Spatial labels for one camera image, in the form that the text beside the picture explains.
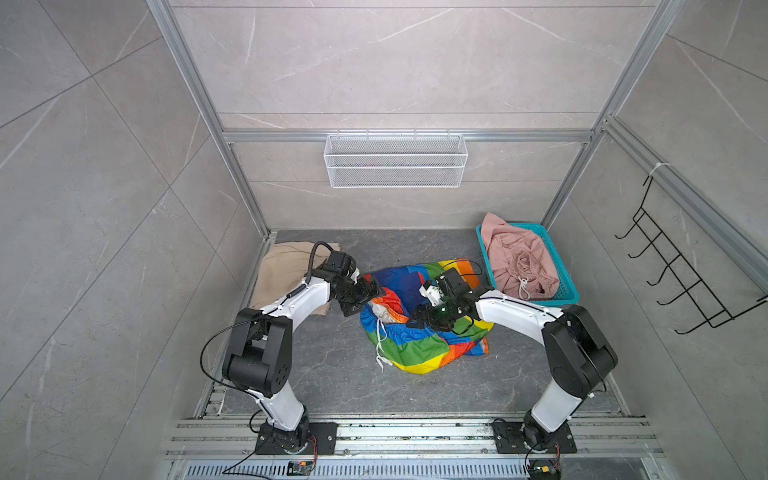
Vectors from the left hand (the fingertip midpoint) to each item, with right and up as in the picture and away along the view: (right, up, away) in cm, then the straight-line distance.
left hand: (376, 293), depth 90 cm
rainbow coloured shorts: (+14, -15, -6) cm, 22 cm away
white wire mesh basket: (+8, +44, +11) cm, 46 cm away
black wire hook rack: (+71, +1, -29) cm, 77 cm away
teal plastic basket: (+60, 0, +2) cm, 60 cm away
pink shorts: (+51, +8, +14) cm, 53 cm away
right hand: (+12, -9, -2) cm, 15 cm away
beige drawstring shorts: (-35, +8, +17) cm, 40 cm away
